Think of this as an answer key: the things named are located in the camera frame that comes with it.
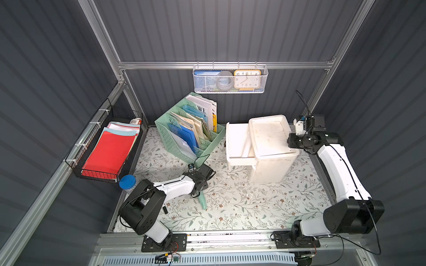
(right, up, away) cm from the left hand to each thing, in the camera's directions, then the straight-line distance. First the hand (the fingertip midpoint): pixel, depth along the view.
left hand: (200, 184), depth 91 cm
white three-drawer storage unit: (+36, +26, -8) cm, 45 cm away
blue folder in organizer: (-8, +28, -3) cm, 29 cm away
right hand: (+48, +25, -12) cm, 55 cm away
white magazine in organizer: (+4, +44, +3) cm, 44 cm away
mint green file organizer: (-4, +31, -5) cm, 32 cm away
